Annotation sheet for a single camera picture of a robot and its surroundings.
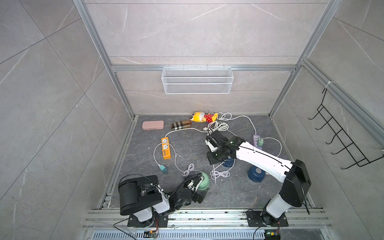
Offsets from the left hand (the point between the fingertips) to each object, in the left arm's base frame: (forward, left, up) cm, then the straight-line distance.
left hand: (204, 182), depth 82 cm
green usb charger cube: (+23, -38, +3) cm, 45 cm away
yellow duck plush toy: (+48, -1, +3) cm, 48 cm away
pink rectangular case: (+46, +37, -2) cm, 59 cm away
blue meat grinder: (+8, -14, +8) cm, 18 cm away
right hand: (+10, -4, +9) cm, 14 cm away
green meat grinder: (-4, +1, +7) cm, 8 cm away
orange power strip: (+23, +24, -1) cm, 34 cm away
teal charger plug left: (+8, +24, 0) cm, 25 cm away
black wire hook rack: (+10, -62, +29) cm, 69 cm away
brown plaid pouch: (+44, +14, -1) cm, 46 cm away
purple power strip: (+28, -38, -1) cm, 47 cm away
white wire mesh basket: (+60, +2, +27) cm, 66 cm away
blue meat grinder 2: (+1, -28, +7) cm, 28 cm away
